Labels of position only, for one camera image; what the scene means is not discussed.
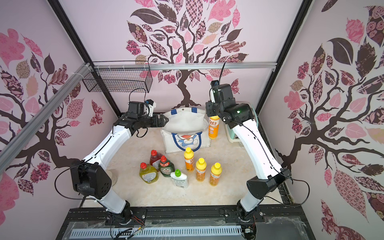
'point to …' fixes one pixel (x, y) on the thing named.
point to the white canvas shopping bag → (184, 128)
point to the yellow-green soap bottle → (147, 173)
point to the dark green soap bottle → (166, 167)
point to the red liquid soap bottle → (154, 156)
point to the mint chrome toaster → (231, 134)
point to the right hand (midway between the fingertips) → (212, 101)
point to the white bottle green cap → (179, 179)
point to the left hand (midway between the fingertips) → (161, 122)
